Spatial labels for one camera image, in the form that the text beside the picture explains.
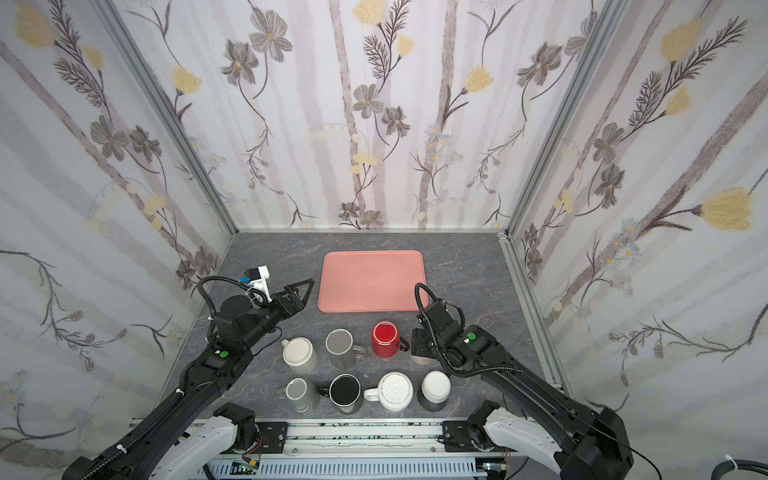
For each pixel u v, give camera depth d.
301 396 0.72
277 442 0.73
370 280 1.09
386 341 0.82
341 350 0.78
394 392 0.74
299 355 0.80
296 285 0.69
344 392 0.73
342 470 0.70
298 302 0.66
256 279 0.68
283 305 0.66
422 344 0.69
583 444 0.39
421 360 0.88
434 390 0.74
